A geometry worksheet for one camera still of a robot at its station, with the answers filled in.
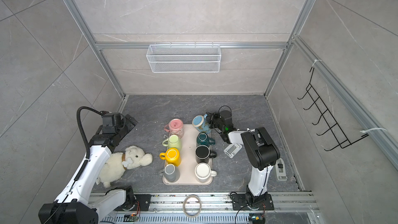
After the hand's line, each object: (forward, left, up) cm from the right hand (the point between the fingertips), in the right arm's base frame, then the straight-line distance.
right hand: (204, 110), depth 94 cm
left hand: (-11, +40, +8) cm, 43 cm away
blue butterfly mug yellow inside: (-10, +2, -1) cm, 10 cm away
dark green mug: (-18, +1, -3) cm, 19 cm away
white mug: (-35, +2, -7) cm, 36 cm away
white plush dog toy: (-30, +45, -5) cm, 55 cm away
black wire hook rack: (-33, -53, +19) cm, 65 cm away
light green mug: (-19, +18, -4) cm, 26 cm away
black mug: (-26, +2, -4) cm, 27 cm away
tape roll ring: (-48, +11, -13) cm, 51 cm away
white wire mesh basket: (+32, +26, +17) cm, 44 cm away
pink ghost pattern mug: (-10, +17, -2) cm, 20 cm away
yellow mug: (-27, +18, -5) cm, 33 cm away
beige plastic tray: (-27, +10, -13) cm, 31 cm away
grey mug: (-36, +17, -4) cm, 40 cm away
